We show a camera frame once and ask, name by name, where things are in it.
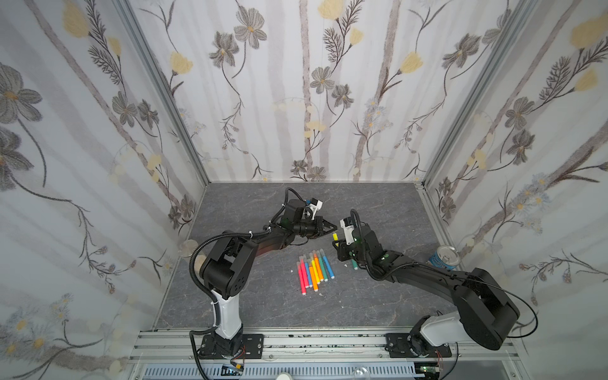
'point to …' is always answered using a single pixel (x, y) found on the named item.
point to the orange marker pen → (317, 265)
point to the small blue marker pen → (309, 278)
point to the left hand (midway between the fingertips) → (331, 222)
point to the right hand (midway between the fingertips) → (330, 238)
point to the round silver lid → (188, 247)
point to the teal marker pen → (325, 278)
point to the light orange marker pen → (313, 277)
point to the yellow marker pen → (335, 236)
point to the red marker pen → (304, 271)
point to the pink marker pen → (303, 288)
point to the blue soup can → (446, 256)
